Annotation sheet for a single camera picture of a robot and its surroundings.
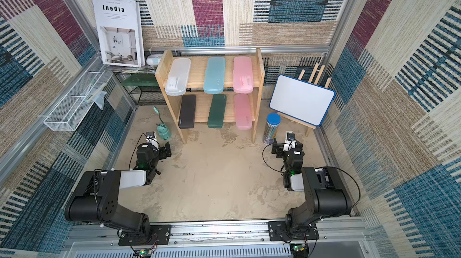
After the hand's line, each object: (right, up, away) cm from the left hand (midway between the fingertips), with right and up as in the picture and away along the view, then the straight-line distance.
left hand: (158, 143), depth 94 cm
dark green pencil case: (+31, +15, -8) cm, 36 cm away
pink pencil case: (+43, +16, -7) cm, 46 cm away
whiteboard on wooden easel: (+74, +21, -3) cm, 77 cm away
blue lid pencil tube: (+57, +10, -7) cm, 59 cm away
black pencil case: (+17, +15, -9) cm, 25 cm away
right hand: (+65, +3, -3) cm, 65 cm away
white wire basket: (-25, +15, -22) cm, 37 cm away
